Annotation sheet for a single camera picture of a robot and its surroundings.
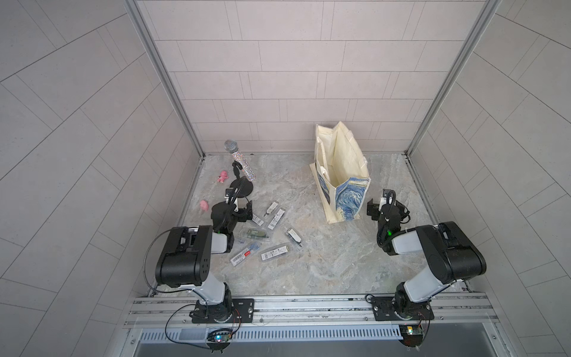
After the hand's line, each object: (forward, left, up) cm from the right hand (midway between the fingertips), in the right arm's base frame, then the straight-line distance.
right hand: (383, 197), depth 94 cm
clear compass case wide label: (-19, +43, -2) cm, 47 cm away
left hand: (+3, +60, +2) cm, 60 cm away
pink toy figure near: (+2, +77, +1) cm, 77 cm away
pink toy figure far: (+18, +71, 0) cm, 73 cm away
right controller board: (-47, +4, -6) cm, 47 cm away
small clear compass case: (-1, +48, -1) cm, 48 cm away
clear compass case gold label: (-14, +39, -2) cm, 42 cm away
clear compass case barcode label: (-6, +54, -1) cm, 54 cm away
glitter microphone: (+10, +60, +26) cm, 66 cm away
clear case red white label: (-20, +58, -2) cm, 61 cm away
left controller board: (-45, +62, -1) cm, 77 cm away
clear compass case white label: (-6, +46, -2) cm, 46 cm away
